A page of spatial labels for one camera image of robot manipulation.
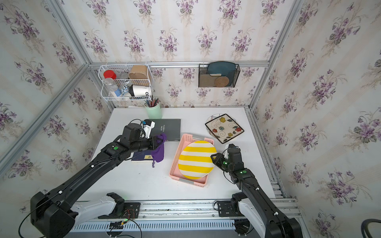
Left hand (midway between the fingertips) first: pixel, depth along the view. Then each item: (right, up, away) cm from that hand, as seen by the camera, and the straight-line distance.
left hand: (165, 142), depth 75 cm
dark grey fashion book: (-1, +6, +27) cm, 28 cm away
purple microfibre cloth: (-4, -6, -1) cm, 7 cm away
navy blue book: (-18, -11, +18) cm, 28 cm away
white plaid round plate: (+30, +14, +37) cm, 50 cm away
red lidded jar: (-38, +40, +16) cm, 57 cm away
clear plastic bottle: (-36, +31, +15) cm, 50 cm away
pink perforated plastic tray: (+7, -2, +23) cm, 24 cm away
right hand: (+26, -10, +9) cm, 30 cm away
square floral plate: (+37, +6, +30) cm, 48 cm away
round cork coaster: (+33, +38, +22) cm, 55 cm away
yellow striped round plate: (+16, -13, +13) cm, 24 cm away
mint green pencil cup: (-14, +17, +32) cm, 39 cm away
